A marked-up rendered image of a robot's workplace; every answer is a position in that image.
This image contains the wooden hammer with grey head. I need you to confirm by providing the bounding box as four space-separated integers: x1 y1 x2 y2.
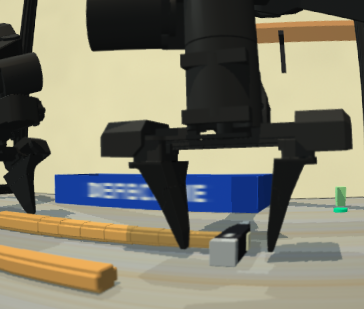
0 211 251 267

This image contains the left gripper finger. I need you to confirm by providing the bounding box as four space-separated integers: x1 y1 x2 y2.
267 157 317 252
128 161 190 249

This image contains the blue bin with label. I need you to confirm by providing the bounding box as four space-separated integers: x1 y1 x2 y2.
55 173 272 213

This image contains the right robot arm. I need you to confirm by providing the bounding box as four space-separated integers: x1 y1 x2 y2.
0 23 46 141

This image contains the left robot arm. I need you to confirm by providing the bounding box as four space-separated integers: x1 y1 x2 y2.
86 0 364 52

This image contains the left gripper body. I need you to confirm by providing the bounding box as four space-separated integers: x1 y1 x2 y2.
100 37 353 162

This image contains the hammer with wooden handle and red head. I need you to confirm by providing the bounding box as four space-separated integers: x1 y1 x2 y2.
0 245 117 293

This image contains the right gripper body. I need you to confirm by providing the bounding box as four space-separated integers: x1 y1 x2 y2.
0 130 51 172

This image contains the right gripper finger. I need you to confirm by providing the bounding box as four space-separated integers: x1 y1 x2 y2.
3 154 43 214

